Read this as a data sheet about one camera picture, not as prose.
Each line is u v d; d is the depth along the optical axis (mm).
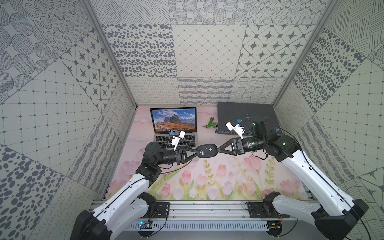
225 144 565
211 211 758
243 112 1143
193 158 632
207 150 625
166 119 973
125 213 546
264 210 682
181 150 604
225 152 563
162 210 733
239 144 545
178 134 625
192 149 646
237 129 597
